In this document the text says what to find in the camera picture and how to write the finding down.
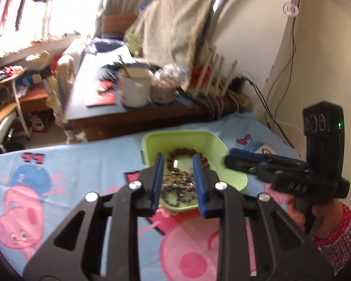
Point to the round plastic jar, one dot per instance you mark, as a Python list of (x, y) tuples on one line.
[(163, 90)]

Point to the cardboard box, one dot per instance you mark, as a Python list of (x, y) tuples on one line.
[(117, 23)]

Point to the white enamel mug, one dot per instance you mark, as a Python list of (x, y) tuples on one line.
[(136, 92)]

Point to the green plastic basin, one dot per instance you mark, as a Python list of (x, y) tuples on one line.
[(178, 140)]

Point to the small wooden table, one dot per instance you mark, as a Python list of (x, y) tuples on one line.
[(4, 80)]

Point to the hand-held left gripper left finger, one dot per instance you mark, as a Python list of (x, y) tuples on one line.
[(157, 181)]

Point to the blue cloth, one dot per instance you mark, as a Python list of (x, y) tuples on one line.
[(108, 46)]

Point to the white wall hook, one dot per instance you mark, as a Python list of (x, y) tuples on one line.
[(290, 8)]

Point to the cloth-covered monitor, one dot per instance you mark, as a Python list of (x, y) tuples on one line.
[(169, 29)]

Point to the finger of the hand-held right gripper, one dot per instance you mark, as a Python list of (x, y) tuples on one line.
[(245, 152), (239, 164)]

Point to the red booklet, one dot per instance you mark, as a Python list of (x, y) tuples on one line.
[(101, 95)]

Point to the chair draped with white cloth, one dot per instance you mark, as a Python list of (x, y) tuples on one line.
[(67, 64)]

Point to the cartoon pig printed bed sheet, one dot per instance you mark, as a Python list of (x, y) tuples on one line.
[(76, 164)]

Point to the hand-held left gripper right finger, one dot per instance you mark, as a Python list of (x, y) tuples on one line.
[(200, 184)]

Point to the person's right hand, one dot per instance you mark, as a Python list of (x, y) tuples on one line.
[(327, 218)]

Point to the wooden desk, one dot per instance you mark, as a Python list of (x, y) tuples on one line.
[(105, 109)]

